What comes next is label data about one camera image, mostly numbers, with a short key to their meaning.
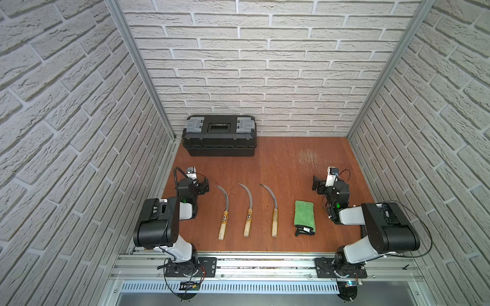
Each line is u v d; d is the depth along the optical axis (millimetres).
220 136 994
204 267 728
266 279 725
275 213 872
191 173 807
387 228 460
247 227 829
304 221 832
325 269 735
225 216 852
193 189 818
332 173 793
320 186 833
